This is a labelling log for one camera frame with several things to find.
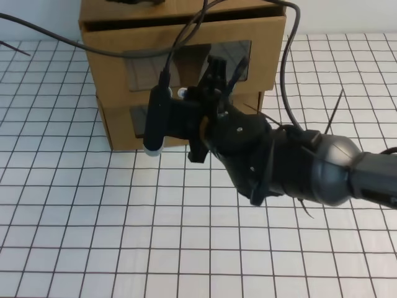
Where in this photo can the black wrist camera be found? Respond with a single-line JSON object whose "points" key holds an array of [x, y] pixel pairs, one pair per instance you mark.
{"points": [[157, 116]]}

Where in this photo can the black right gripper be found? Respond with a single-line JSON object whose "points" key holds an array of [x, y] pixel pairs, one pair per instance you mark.
{"points": [[241, 142]]}

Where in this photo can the brown cardboard shoebox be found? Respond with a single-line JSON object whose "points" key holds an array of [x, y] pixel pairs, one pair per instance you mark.
{"points": [[231, 30], [120, 126]]}

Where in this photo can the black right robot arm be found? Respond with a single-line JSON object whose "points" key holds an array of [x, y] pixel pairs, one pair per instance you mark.
{"points": [[327, 169]]}

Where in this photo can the white plastic handle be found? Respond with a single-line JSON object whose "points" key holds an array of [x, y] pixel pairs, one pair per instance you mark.
{"points": [[181, 92]]}

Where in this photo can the white black-grid tablecloth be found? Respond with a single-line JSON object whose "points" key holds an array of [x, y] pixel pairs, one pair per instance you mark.
{"points": [[81, 220]]}

